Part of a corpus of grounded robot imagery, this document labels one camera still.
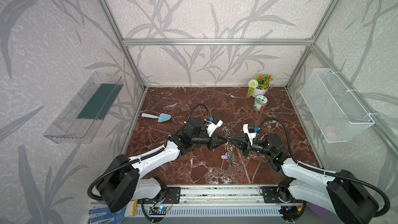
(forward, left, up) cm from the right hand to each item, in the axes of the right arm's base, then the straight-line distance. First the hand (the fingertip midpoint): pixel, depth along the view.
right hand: (230, 135), depth 73 cm
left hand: (-1, +1, -1) cm, 2 cm away
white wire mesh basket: (+1, -43, +15) cm, 45 cm away
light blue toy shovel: (+22, +41, -18) cm, 50 cm away
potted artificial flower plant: (+40, -24, -7) cm, 47 cm away
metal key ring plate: (-6, 0, -10) cm, 12 cm away
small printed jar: (+30, -24, -12) cm, 40 cm away
